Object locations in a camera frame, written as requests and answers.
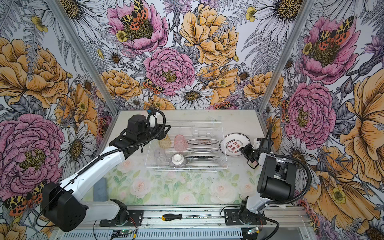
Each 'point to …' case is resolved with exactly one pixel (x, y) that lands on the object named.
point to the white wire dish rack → (198, 146)
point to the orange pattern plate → (202, 141)
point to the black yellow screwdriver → (170, 216)
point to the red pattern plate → (231, 144)
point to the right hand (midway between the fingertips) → (239, 151)
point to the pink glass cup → (180, 143)
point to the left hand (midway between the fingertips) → (166, 130)
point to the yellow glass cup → (165, 143)
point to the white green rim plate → (202, 149)
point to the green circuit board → (121, 233)
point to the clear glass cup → (160, 157)
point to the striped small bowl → (178, 160)
